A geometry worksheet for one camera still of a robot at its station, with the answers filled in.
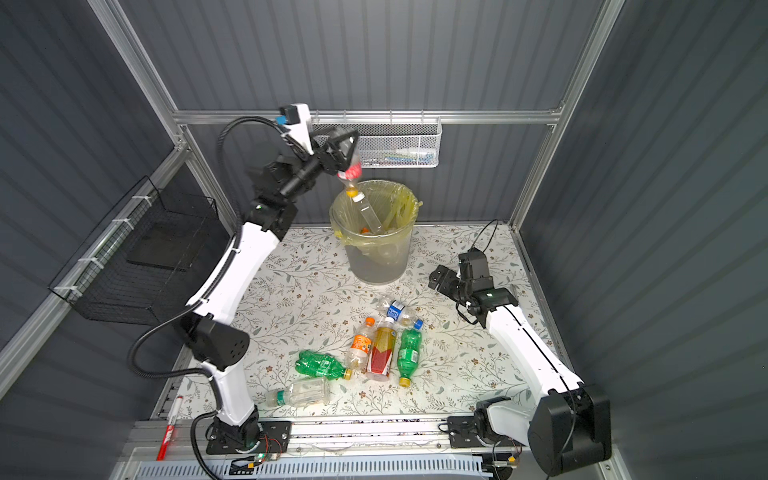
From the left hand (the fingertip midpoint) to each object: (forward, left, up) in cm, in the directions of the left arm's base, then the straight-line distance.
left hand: (350, 129), depth 61 cm
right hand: (-11, -24, -38) cm, 47 cm away
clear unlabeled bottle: (+15, -1, -37) cm, 40 cm away
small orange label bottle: (-25, 0, -50) cm, 56 cm away
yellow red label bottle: (-27, -6, -50) cm, 57 cm away
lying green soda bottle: (-30, +11, -53) cm, 62 cm away
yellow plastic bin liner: (+15, -10, -34) cm, 39 cm away
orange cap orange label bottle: (+14, +1, -44) cm, 46 cm away
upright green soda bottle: (-23, -14, -53) cm, 59 cm away
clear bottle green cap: (-36, +16, -55) cm, 68 cm away
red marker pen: (-49, +48, -56) cm, 88 cm away
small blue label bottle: (-15, -11, -51) cm, 54 cm away
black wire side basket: (-12, +53, -28) cm, 61 cm away
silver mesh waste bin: (+2, -3, -45) cm, 45 cm away
